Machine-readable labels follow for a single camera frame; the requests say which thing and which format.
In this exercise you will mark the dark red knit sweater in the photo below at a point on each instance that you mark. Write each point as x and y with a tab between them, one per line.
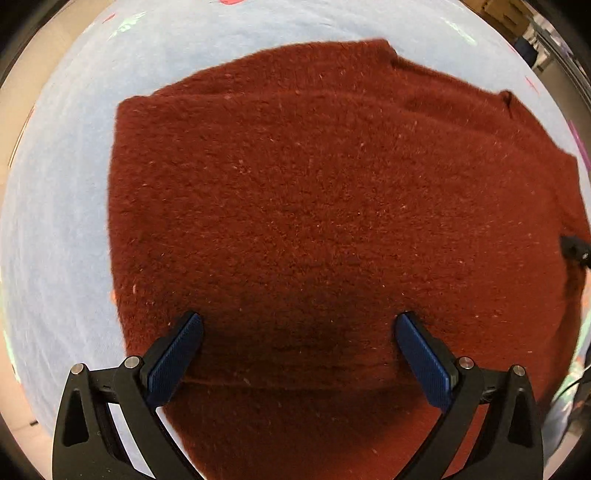
298	199

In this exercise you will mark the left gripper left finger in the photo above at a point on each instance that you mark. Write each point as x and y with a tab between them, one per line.
86	443

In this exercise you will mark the blue patterned bed cover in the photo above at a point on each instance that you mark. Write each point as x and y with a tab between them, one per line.
55	244

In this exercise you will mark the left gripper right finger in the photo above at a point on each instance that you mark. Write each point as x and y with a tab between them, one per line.
509	444

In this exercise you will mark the wooden drawer chest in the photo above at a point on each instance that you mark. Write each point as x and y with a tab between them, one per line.
512	17

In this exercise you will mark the dark blue hanging bag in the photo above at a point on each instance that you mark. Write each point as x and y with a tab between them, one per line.
526	50

